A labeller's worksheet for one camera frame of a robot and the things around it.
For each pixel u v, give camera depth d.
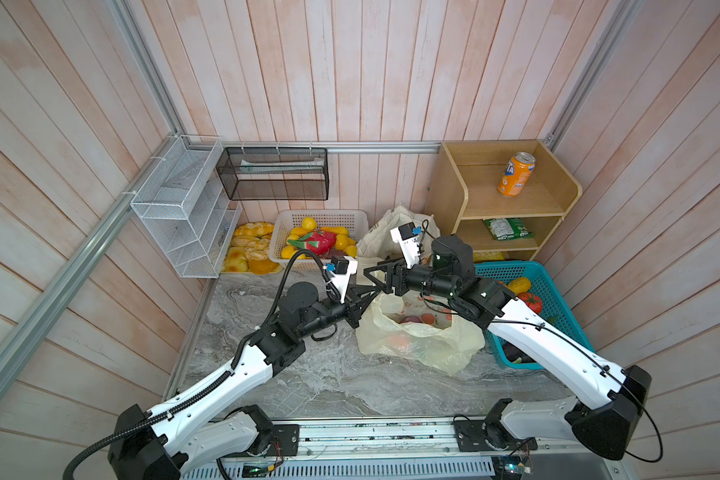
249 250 1.03
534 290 0.97
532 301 0.93
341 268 0.57
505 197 0.86
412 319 0.90
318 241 1.04
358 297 0.59
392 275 0.58
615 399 0.39
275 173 1.05
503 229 0.93
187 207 0.69
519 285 0.98
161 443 0.39
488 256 1.07
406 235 0.59
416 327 0.70
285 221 1.12
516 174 0.79
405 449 0.73
